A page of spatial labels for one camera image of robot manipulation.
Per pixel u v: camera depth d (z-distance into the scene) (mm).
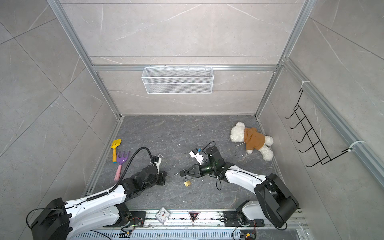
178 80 1005
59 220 405
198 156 762
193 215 744
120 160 932
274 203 419
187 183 856
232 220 723
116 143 1011
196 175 704
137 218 730
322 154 639
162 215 731
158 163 760
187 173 762
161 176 730
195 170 751
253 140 954
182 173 775
